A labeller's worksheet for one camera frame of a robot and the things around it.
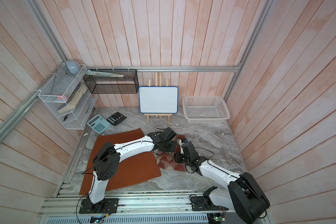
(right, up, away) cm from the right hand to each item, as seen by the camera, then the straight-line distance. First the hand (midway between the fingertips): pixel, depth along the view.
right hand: (174, 153), depth 88 cm
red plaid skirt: (-5, -3, -3) cm, 7 cm away
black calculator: (-46, +23, +22) cm, 56 cm away
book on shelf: (-60, +35, -7) cm, 70 cm away
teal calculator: (-59, +19, +19) cm, 65 cm away
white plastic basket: (+29, +31, +30) cm, 52 cm away
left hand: (-1, +2, 0) cm, 2 cm away
